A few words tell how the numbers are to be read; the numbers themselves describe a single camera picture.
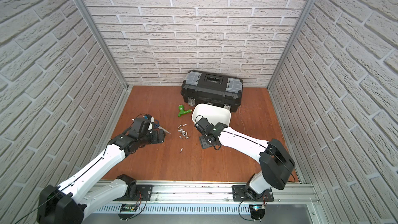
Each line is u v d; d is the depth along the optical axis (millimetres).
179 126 974
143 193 733
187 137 922
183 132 947
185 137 920
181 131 945
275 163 422
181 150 874
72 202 383
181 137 922
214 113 1008
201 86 945
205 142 746
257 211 704
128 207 725
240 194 731
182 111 1031
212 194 758
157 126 974
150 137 707
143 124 627
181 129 950
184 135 928
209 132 616
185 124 978
